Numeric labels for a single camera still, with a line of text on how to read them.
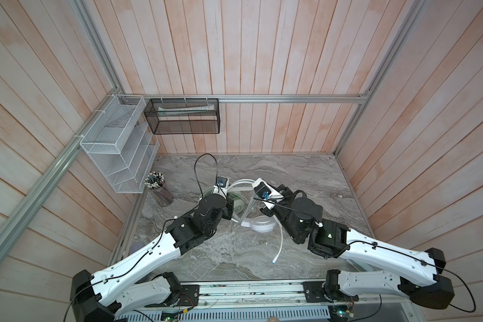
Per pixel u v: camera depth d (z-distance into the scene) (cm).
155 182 86
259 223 67
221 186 60
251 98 99
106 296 38
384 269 44
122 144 71
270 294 75
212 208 50
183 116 106
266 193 48
